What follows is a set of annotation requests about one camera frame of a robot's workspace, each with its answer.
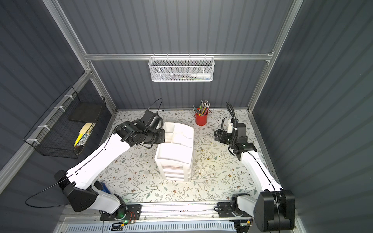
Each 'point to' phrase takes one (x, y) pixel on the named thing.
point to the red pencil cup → (201, 120)
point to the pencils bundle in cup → (202, 110)
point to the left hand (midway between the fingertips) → (166, 139)
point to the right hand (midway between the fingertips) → (223, 133)
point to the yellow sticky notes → (82, 131)
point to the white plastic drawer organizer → (175, 155)
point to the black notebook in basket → (86, 112)
